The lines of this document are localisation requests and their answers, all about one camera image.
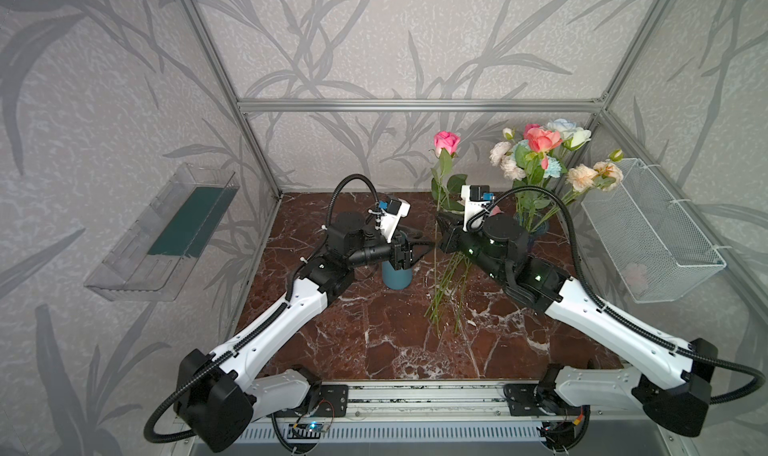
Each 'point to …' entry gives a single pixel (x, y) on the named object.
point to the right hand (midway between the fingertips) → (437, 205)
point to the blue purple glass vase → (534, 223)
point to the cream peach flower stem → (583, 178)
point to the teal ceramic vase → (396, 279)
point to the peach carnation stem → (502, 157)
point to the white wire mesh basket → (653, 247)
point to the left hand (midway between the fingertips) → (430, 235)
